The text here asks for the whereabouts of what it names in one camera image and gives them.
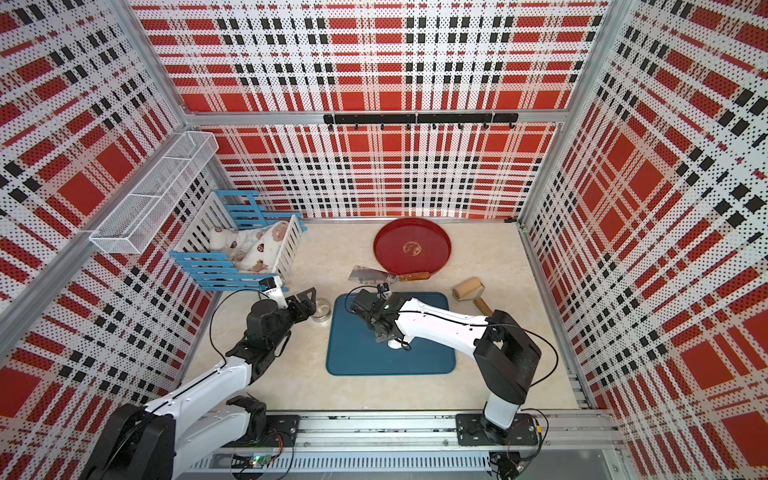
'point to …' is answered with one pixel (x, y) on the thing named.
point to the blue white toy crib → (240, 209)
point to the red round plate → (412, 245)
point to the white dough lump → (395, 344)
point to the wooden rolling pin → (469, 290)
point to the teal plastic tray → (352, 350)
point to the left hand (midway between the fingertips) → (310, 292)
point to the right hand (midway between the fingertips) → (398, 325)
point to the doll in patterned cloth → (252, 249)
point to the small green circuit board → (257, 461)
